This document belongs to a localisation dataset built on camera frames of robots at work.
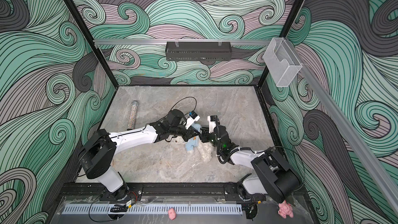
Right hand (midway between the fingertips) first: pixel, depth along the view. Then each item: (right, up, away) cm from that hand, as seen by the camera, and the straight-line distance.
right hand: (198, 129), depth 86 cm
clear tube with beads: (-43, +3, +11) cm, 44 cm away
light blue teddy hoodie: (-2, -6, -4) cm, 8 cm away
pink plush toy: (+37, -31, -20) cm, 52 cm away
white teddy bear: (+3, -11, -5) cm, 12 cm away
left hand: (+1, -1, -4) cm, 5 cm away
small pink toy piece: (-12, -33, -20) cm, 40 cm away
